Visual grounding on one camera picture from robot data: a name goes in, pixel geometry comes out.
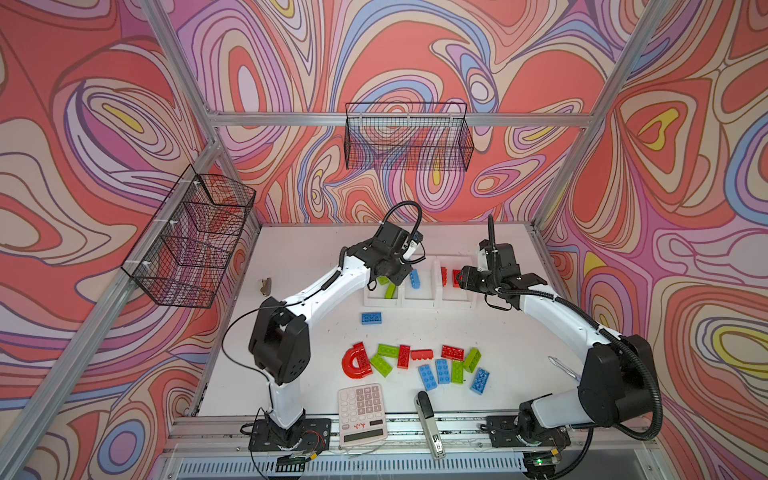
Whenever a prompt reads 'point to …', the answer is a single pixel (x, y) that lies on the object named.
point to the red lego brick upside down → (404, 357)
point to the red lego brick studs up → (453, 353)
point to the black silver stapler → (423, 401)
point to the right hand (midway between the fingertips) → (467, 283)
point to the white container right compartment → (448, 295)
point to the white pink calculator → (362, 415)
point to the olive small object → (266, 285)
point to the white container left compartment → (376, 297)
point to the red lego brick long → (422, 354)
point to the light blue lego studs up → (427, 377)
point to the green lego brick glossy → (379, 363)
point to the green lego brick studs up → (458, 369)
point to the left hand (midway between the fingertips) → (407, 263)
